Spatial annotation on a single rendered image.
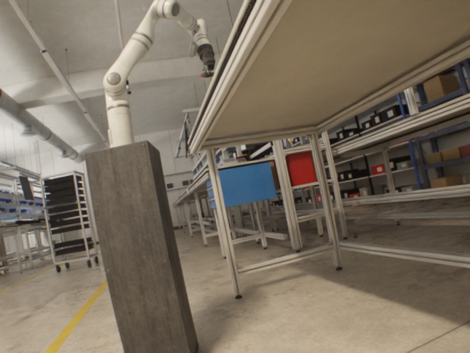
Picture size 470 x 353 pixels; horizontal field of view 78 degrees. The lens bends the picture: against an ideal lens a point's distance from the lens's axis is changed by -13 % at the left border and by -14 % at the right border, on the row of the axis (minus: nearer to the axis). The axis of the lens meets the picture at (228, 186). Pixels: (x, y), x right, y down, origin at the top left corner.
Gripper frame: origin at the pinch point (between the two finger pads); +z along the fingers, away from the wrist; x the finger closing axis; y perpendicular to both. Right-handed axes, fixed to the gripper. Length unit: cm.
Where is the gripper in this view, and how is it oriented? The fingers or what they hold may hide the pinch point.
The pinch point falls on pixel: (207, 76)
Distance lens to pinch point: 158.6
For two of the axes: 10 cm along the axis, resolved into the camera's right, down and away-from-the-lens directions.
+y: 9.5, -1.7, 2.6
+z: 2.6, 8.9, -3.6
